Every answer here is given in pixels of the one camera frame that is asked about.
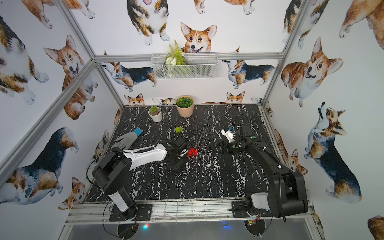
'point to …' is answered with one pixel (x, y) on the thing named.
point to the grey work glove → (126, 141)
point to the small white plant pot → (155, 113)
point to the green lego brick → (178, 129)
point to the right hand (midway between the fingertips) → (217, 148)
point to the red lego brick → (192, 152)
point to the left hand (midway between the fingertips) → (178, 161)
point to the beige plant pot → (185, 106)
